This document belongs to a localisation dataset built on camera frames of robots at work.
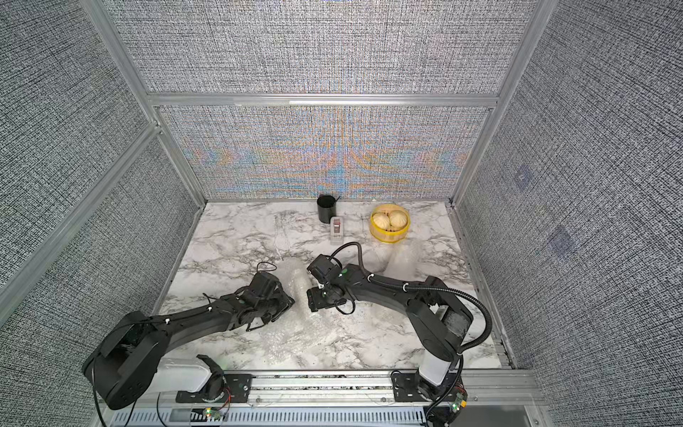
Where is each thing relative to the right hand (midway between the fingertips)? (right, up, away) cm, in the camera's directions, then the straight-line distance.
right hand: (315, 297), depth 85 cm
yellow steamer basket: (+28, +19, +19) cm, 39 cm away
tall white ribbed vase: (+29, +11, +7) cm, 32 cm away
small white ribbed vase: (-4, -1, +3) cm, 5 cm away
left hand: (-6, -3, +3) cm, 7 cm away
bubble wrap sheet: (-5, -10, -1) cm, 12 cm away
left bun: (+24, +25, +21) cm, 41 cm away
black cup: (+2, +30, +25) cm, 39 cm away
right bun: (+31, +25, +22) cm, 46 cm away
